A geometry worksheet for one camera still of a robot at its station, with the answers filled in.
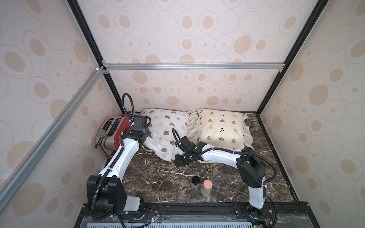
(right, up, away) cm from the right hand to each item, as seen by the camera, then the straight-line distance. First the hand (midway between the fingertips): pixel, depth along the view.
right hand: (179, 161), depth 87 cm
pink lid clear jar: (+15, -11, -14) cm, 23 cm away
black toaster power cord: (-47, +12, -5) cm, 48 cm away
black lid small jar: (+9, -6, -14) cm, 18 cm away
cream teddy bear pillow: (+29, +19, +7) cm, 35 cm away
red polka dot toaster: (-43, +17, -2) cm, 46 cm away
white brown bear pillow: (-8, +21, +10) cm, 25 cm away
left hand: (-20, +20, -3) cm, 29 cm away
